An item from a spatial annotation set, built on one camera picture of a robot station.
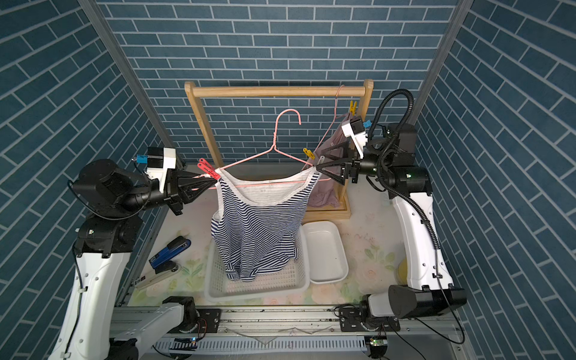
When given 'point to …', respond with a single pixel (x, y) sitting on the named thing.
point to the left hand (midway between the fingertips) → (220, 184)
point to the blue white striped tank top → (256, 223)
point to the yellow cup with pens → (402, 272)
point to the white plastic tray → (328, 259)
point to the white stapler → (153, 278)
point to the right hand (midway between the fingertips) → (326, 164)
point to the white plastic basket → (291, 276)
